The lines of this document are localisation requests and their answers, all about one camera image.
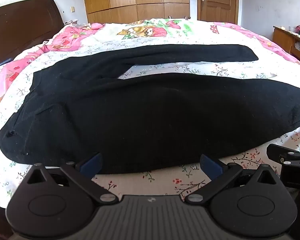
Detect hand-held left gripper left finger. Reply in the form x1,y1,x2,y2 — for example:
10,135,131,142
22,152,119,204

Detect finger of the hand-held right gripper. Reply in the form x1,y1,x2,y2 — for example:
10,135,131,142
266,144,300,166

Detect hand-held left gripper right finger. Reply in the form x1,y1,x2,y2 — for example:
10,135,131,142
185,154,280,204

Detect black pants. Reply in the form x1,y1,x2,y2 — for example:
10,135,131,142
0,44,300,174

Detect white floral blanket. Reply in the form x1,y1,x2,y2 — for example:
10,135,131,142
0,17,300,208

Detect wooden side cabinet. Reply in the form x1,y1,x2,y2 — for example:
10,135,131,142
272,25,300,68

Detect dark wooden headboard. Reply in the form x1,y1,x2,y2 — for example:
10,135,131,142
0,0,64,71

